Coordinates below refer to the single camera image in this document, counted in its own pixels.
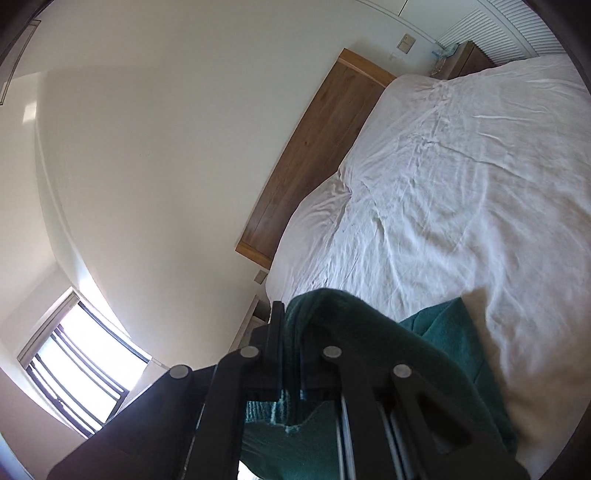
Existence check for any window with dark frame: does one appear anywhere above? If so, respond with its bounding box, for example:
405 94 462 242
17 286 153 439

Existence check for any wooden nightstand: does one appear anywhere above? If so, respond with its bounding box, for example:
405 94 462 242
431 41 502 79

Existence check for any wooden headboard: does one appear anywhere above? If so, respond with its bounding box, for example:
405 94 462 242
235 47 398 271

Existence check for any green knitted sweater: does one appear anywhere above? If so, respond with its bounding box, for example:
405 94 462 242
240 288 520 480

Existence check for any beige slatted radiator cabinet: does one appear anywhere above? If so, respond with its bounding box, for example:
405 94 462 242
228 295 273 352

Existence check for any white louvred wardrobe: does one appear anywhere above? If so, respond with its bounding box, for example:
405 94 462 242
360 0 568 61

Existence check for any white pillow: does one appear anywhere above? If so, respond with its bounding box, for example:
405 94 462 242
265 178 370 305
342 74 462 185

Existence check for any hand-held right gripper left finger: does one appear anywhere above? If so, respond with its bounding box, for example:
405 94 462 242
46 300 287 480

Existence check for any bed with white duvet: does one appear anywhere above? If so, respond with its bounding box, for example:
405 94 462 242
265 55 591 480

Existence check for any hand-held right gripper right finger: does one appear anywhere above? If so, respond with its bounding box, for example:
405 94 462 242
300 339 532 480

